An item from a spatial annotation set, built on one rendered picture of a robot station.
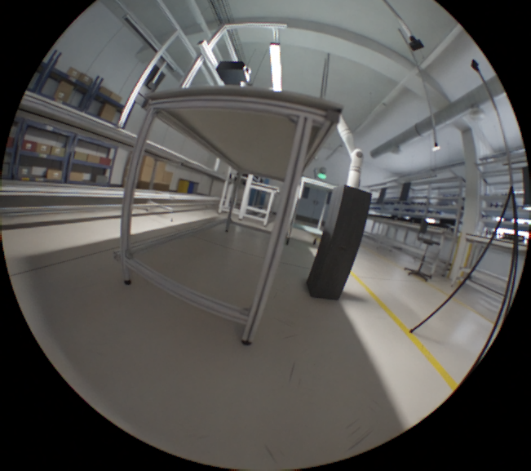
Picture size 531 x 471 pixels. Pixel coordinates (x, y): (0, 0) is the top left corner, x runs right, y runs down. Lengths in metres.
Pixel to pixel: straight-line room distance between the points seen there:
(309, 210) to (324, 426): 7.62
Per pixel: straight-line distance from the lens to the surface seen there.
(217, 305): 0.67
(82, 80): 3.92
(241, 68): 1.26
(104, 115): 4.05
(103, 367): 0.73
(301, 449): 0.67
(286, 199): 0.50
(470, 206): 4.38
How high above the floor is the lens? 0.62
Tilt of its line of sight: 2 degrees down
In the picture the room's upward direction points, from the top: 14 degrees clockwise
